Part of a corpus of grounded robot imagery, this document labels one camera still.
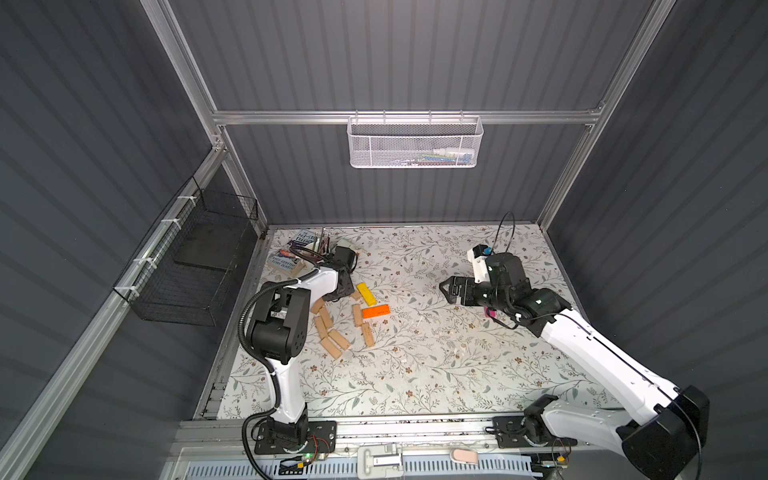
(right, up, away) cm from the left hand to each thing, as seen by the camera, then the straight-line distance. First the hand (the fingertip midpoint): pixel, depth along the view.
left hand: (342, 290), depth 100 cm
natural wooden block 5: (+6, -8, -5) cm, 11 cm away
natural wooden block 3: (+1, -14, -10) cm, 17 cm away
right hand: (+34, +4, -23) cm, 41 cm away
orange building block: (+12, -6, -4) cm, 14 cm away
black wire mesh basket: (-35, +7, -26) cm, 45 cm away
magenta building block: (+39, -1, -33) cm, 51 cm away
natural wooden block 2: (+10, -12, -9) cm, 18 cm away
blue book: (-20, +9, +6) cm, 23 cm away
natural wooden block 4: (-5, -11, -7) cm, 14 cm away
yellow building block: (+9, -1, 0) cm, 9 cm away
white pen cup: (-7, +15, 0) cm, 17 cm away
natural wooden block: (-2, -16, -11) cm, 19 cm away
